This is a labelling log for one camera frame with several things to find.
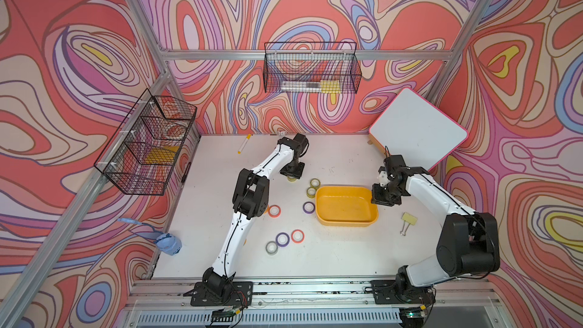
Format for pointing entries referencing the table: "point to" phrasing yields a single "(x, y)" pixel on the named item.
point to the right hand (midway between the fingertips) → (377, 206)
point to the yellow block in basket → (162, 155)
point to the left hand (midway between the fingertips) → (296, 175)
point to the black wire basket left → (143, 152)
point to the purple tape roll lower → (282, 239)
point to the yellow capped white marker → (242, 146)
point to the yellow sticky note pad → (409, 218)
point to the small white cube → (282, 133)
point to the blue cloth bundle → (170, 244)
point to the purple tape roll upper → (309, 207)
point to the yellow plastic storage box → (345, 206)
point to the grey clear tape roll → (271, 247)
